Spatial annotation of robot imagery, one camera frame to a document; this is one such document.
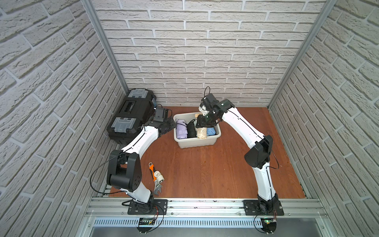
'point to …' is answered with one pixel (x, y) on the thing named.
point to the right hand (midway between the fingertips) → (201, 125)
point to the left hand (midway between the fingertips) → (175, 121)
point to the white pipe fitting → (159, 177)
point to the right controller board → (269, 224)
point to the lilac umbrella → (181, 129)
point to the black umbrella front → (191, 129)
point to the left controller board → (145, 221)
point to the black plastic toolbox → (136, 109)
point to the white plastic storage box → (192, 142)
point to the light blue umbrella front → (210, 131)
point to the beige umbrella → (202, 132)
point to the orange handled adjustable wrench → (158, 186)
